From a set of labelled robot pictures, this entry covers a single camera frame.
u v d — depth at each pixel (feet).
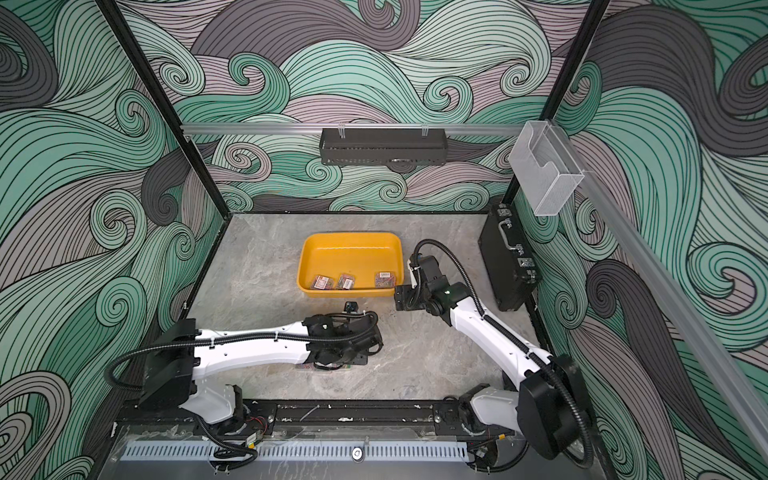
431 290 2.05
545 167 2.57
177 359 1.52
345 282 3.19
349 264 3.34
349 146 3.11
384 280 3.21
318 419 2.44
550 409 1.29
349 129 3.07
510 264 2.62
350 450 2.29
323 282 3.19
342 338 1.75
